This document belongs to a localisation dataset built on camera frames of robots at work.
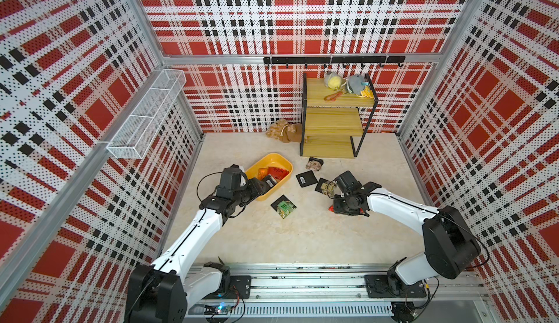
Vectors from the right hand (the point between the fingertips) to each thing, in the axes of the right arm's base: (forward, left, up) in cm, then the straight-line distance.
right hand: (339, 208), depth 88 cm
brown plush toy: (+42, +26, +4) cm, 49 cm away
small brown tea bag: (+26, +8, -4) cm, 28 cm away
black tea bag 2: (+17, +13, -4) cm, 22 cm away
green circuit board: (-34, +43, -2) cm, 55 cm away
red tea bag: (+18, +27, -2) cm, 32 cm away
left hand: (+4, +30, +10) cm, 32 cm away
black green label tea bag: (+3, +24, -4) cm, 24 cm away
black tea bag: (+14, +30, -2) cm, 33 cm away
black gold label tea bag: (+12, +4, -4) cm, 13 cm away
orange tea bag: (+19, +34, -2) cm, 39 cm away
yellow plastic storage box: (+25, +29, 0) cm, 39 cm away
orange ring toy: (+36, +2, +29) cm, 46 cm away
